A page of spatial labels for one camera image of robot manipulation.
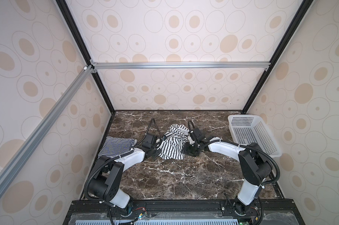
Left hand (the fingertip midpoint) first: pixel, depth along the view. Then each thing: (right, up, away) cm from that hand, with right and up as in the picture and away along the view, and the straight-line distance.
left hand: (160, 145), depth 93 cm
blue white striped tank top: (-32, -1, +3) cm, 32 cm away
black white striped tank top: (+8, 0, +2) cm, 8 cm away
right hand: (+18, -3, -1) cm, 18 cm away
